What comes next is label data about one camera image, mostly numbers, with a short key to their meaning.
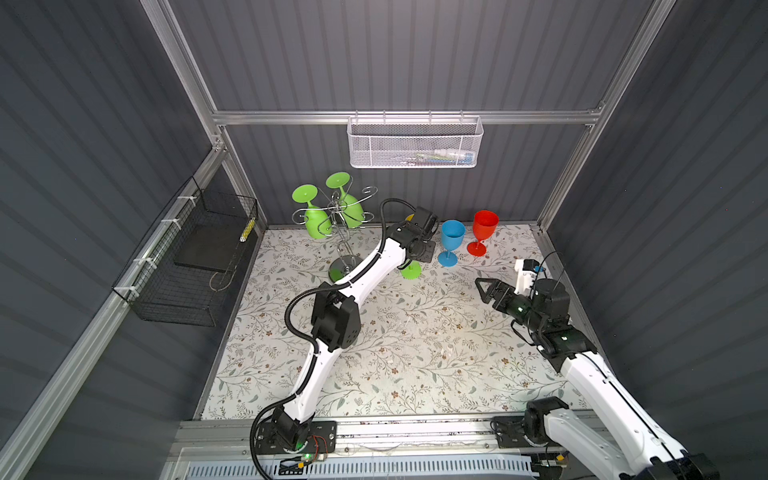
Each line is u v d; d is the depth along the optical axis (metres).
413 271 1.06
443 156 0.92
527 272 0.70
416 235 0.71
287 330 0.54
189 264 0.74
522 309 0.66
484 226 0.99
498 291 0.69
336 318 0.58
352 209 0.93
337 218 0.85
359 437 0.75
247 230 0.82
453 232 1.02
